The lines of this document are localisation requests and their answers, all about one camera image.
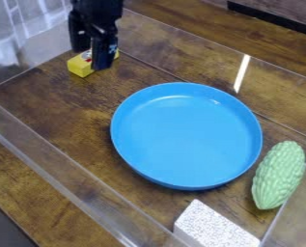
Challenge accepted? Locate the white speckled foam block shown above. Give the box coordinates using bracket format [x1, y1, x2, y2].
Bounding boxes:
[172, 200, 260, 247]

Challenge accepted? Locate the dark baseboard strip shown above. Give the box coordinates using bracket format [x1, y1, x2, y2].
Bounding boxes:
[227, 1, 306, 35]

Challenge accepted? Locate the yellow rectangular block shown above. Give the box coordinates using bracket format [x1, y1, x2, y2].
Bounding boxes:
[65, 48, 121, 78]

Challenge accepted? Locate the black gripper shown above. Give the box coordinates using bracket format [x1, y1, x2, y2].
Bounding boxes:
[67, 0, 124, 70]

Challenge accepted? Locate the clear acrylic enclosure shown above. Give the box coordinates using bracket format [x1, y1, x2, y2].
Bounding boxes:
[0, 0, 306, 247]

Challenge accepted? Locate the blue round tray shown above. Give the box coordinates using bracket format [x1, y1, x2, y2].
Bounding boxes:
[109, 82, 263, 191]

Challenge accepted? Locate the green bitter gourd toy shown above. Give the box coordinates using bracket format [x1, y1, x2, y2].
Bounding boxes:
[251, 141, 306, 210]

